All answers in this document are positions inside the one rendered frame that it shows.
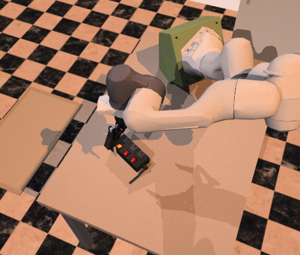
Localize black power strip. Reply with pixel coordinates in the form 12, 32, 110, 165
115, 134, 150, 182

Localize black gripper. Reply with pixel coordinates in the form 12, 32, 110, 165
104, 116, 127, 157

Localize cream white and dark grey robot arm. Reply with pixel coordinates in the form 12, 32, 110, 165
97, 27, 300, 134

